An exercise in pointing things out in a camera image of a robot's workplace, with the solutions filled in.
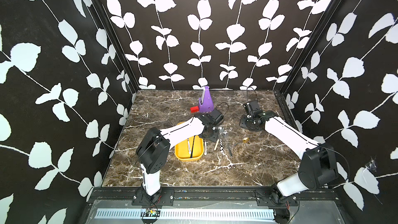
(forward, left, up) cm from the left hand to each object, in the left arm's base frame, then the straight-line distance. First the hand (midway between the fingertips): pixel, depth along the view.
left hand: (213, 135), depth 87 cm
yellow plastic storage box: (-5, +18, -8) cm, 20 cm away
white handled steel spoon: (-2, +15, -7) cm, 16 cm away
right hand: (+6, -16, +4) cm, 18 cm away
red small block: (+26, +11, -9) cm, 30 cm away
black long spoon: (-9, +13, -8) cm, 18 cm away
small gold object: (0, -20, -7) cm, 21 cm away
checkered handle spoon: (-4, -5, -8) cm, 10 cm away
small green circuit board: (-34, +32, -9) cm, 47 cm away
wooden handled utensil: (-2, -2, -8) cm, 8 cm away
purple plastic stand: (+24, +2, -2) cm, 24 cm away
